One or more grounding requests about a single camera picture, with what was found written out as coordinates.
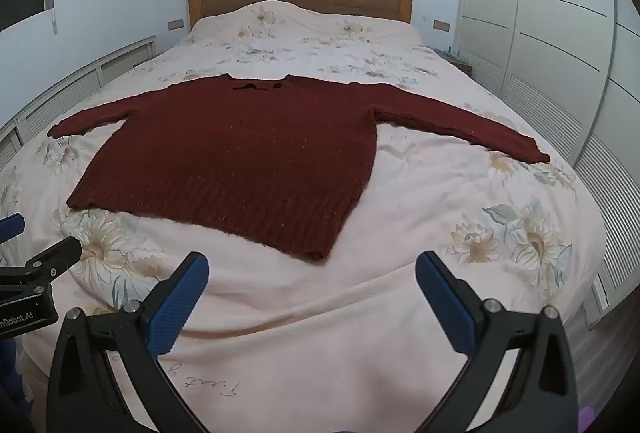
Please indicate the wooden nightstand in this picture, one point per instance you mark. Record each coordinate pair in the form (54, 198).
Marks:
(461, 67)

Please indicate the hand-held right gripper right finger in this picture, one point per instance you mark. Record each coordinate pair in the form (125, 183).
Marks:
(450, 308)

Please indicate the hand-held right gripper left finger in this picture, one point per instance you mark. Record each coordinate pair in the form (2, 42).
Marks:
(179, 305)

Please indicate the white panelled wardrobe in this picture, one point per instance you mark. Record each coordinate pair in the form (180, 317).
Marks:
(550, 38)

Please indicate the floral pink bedspread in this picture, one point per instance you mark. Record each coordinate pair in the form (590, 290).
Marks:
(440, 223)

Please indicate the dark red knitted sweater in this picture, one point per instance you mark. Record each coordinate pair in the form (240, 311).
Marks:
(235, 153)

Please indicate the beige wall socket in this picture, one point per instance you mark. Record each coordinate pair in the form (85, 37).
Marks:
(176, 24)
(441, 26)

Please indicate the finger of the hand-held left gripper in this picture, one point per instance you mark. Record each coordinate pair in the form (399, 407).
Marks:
(57, 258)
(11, 229)

